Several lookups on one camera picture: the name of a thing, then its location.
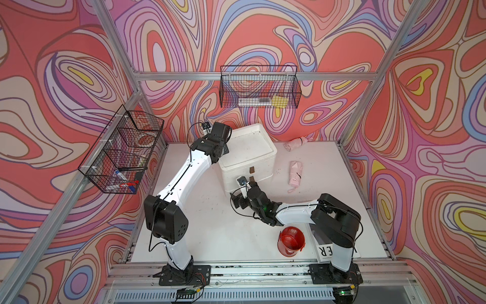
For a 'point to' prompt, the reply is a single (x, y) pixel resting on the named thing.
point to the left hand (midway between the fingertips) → (220, 148)
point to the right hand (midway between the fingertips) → (239, 192)
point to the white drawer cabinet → (252, 151)
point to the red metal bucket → (291, 240)
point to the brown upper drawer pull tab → (252, 170)
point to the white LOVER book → (322, 246)
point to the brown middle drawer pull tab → (252, 178)
